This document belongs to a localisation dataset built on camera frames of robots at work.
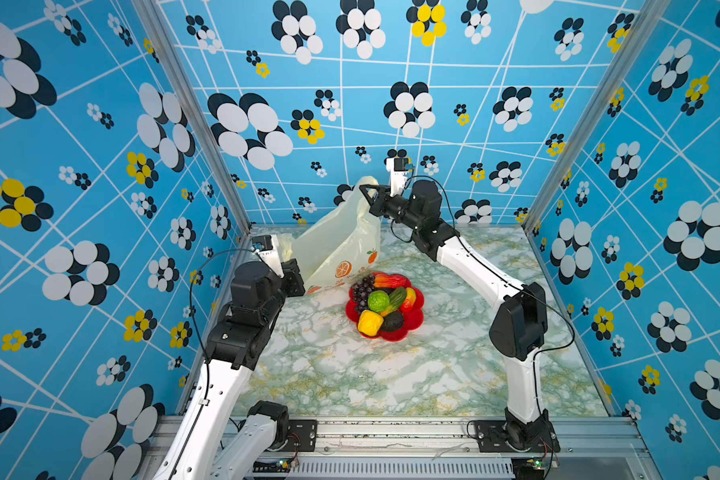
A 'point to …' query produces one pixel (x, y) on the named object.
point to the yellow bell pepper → (369, 323)
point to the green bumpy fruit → (378, 301)
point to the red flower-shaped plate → (411, 320)
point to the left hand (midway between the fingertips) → (298, 260)
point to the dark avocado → (392, 322)
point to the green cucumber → (396, 299)
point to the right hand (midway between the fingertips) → (362, 186)
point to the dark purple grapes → (361, 289)
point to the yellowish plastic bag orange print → (344, 246)
